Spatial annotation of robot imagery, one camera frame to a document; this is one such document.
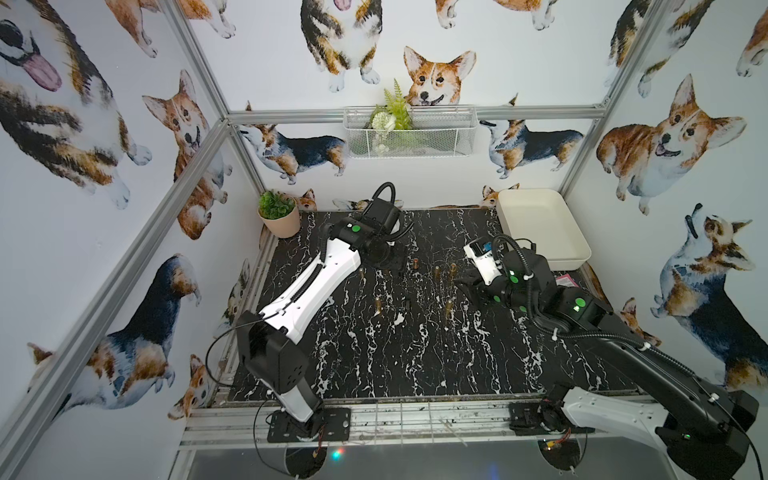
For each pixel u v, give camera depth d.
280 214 1.04
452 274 1.01
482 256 0.58
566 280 1.01
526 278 0.48
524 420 0.73
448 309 0.93
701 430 0.38
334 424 0.74
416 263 1.00
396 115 0.82
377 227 0.60
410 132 0.86
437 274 1.03
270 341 0.42
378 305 0.92
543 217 1.17
